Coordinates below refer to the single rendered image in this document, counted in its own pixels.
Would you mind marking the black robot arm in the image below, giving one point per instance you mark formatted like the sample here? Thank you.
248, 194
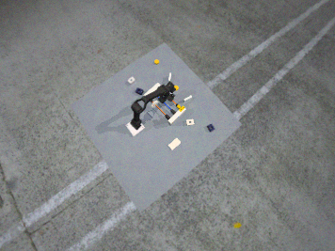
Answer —
162, 90

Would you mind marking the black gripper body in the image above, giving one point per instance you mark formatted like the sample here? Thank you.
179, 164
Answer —
162, 100

